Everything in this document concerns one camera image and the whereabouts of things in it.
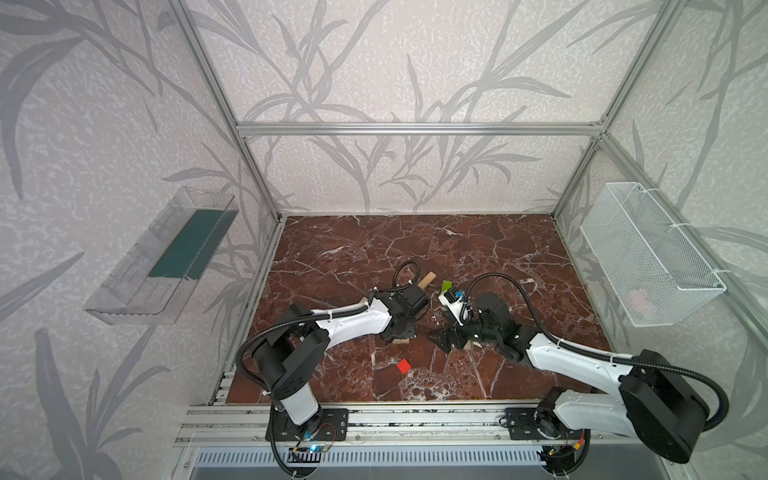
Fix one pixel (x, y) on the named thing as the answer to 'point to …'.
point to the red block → (404, 366)
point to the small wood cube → (477, 344)
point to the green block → (446, 285)
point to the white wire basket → (654, 271)
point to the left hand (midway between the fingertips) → (408, 323)
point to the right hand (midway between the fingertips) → (436, 314)
